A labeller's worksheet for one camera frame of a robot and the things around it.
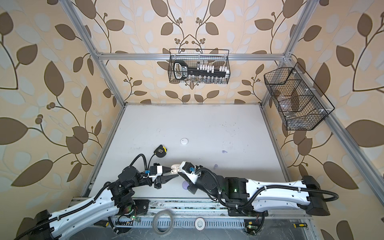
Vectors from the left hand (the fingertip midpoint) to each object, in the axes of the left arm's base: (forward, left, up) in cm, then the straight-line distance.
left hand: (177, 172), depth 65 cm
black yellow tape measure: (+19, +14, -19) cm, 30 cm away
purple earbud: (+12, -19, -22) cm, 32 cm away
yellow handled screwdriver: (-16, -58, -20) cm, 63 cm away
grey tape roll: (-17, +10, -18) cm, 27 cm away
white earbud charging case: (+28, +1, -21) cm, 35 cm away
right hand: (0, -2, +1) cm, 2 cm away
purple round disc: (0, -2, -20) cm, 20 cm away
